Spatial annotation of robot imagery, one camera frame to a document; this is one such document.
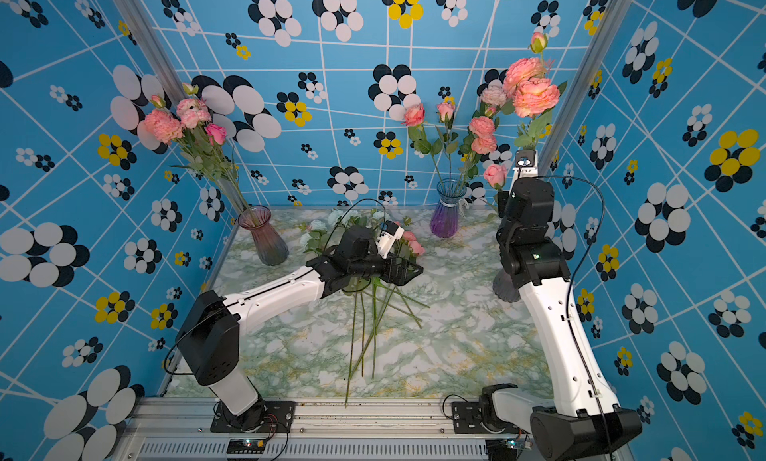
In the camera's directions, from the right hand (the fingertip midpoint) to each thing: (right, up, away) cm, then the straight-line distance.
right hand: (543, 181), depth 63 cm
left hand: (-26, -19, +15) cm, 35 cm away
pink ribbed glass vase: (+4, -28, +31) cm, 42 cm away
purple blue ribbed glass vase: (-14, -6, +40) cm, 43 cm away
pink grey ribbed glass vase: (-72, -16, +34) cm, 81 cm away
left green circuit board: (-68, -63, +9) cm, 94 cm away
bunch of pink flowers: (-39, -32, +31) cm, 59 cm away
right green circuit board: (-2, -60, +6) cm, 60 cm away
